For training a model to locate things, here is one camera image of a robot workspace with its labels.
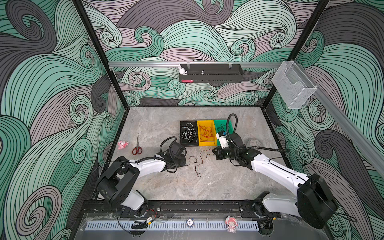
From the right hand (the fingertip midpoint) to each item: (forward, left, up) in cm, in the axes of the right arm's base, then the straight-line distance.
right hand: (213, 150), depth 84 cm
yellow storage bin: (+11, -1, -8) cm, 13 cm away
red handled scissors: (+5, +48, -9) cm, 49 cm away
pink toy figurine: (+7, +57, -7) cm, 58 cm away
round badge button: (-33, +13, -9) cm, 37 cm away
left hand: (-2, +16, -9) cm, 19 cm away
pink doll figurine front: (-33, -6, -6) cm, 35 cm away
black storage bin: (+10, +17, -8) cm, 21 cm away
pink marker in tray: (+35, +14, +22) cm, 44 cm away
